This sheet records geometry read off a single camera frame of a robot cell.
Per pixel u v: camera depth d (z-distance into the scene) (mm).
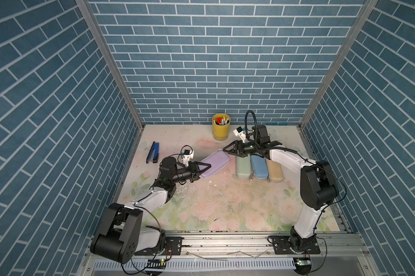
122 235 416
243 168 964
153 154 1029
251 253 734
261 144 735
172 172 657
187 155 785
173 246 736
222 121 1054
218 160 806
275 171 946
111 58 866
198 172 720
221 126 1052
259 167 961
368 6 705
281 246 732
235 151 788
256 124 736
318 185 496
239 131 838
